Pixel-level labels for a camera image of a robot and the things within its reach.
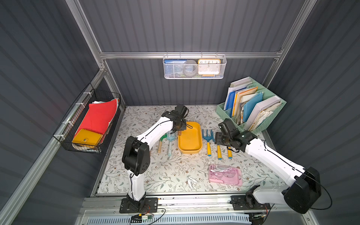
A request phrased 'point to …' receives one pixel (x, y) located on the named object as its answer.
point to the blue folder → (230, 101)
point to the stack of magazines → (240, 113)
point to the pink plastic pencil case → (225, 174)
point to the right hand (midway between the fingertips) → (222, 137)
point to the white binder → (257, 109)
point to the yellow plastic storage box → (190, 141)
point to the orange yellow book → (237, 96)
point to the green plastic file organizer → (266, 115)
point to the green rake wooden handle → (161, 140)
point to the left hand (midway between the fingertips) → (180, 125)
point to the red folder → (98, 116)
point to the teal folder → (250, 106)
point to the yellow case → (87, 137)
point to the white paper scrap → (190, 181)
